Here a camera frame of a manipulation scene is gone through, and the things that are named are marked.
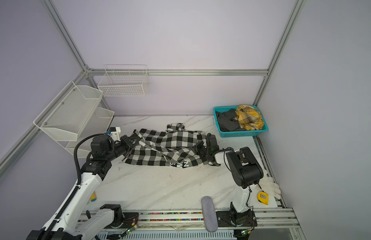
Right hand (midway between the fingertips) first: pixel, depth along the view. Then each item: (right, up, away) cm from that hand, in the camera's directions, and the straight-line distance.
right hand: (188, 146), depth 94 cm
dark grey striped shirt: (+27, +17, +11) cm, 34 cm away
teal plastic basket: (+35, +8, +7) cm, 36 cm away
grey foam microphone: (+11, -32, -21) cm, 40 cm away
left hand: (-25, +7, -20) cm, 32 cm away
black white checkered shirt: (-11, -1, +6) cm, 13 cm away
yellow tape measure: (+40, -26, -15) cm, 50 cm away
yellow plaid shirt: (+43, +19, +10) cm, 48 cm away
